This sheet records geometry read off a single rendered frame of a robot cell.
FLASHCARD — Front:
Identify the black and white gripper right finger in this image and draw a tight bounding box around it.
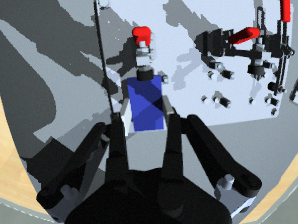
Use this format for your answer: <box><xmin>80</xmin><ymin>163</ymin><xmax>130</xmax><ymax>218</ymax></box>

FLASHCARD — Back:
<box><xmin>157</xmin><ymin>95</ymin><xmax>262</xmax><ymax>219</ymax></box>

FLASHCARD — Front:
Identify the blue rectangular block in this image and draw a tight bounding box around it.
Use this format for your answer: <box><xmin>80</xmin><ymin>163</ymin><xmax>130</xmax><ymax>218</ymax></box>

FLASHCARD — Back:
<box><xmin>127</xmin><ymin>75</ymin><xmax>164</xmax><ymax>132</ymax></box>

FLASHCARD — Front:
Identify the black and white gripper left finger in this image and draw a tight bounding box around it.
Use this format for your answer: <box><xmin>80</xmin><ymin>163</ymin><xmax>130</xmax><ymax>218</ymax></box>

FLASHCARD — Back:
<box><xmin>36</xmin><ymin>98</ymin><xmax>132</xmax><ymax>223</ymax></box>

